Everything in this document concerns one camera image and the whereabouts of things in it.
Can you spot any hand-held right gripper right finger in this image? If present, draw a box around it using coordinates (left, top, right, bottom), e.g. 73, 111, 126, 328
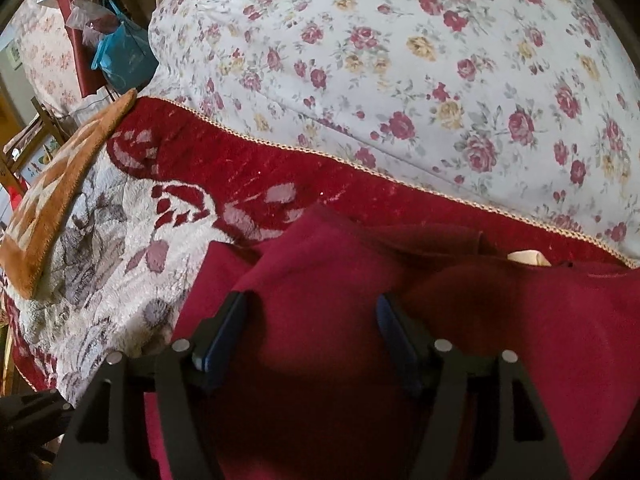
376, 292, 571, 480

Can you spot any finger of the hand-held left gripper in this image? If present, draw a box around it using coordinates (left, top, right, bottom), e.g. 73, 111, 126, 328
0, 388, 76, 466

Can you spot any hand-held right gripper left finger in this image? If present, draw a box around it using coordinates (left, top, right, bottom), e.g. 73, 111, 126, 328
52, 291, 249, 480

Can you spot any maroon small garment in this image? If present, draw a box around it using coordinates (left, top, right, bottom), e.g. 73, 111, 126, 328
145, 205, 640, 480

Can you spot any red and white plush blanket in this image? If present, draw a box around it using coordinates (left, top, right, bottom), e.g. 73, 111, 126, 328
0, 95, 638, 406

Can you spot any orange patterned blanket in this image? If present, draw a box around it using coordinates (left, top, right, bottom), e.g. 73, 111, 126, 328
0, 88, 138, 297

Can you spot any floral print quilt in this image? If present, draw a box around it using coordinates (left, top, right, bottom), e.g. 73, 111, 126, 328
147, 0, 640, 268

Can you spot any wooden chair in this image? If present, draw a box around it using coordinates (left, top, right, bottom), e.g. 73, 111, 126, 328
0, 95, 68, 198

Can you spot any blue plastic bag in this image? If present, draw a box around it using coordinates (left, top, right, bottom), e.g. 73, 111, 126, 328
91, 0, 160, 93

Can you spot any dark red bag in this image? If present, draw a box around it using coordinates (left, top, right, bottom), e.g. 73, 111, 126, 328
55, 0, 108, 98

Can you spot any pale floral pillow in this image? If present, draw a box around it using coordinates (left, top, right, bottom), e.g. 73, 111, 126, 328
10, 0, 101, 116

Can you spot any clear plastic bag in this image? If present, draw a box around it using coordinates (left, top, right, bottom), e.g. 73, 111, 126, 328
70, 0, 121, 46

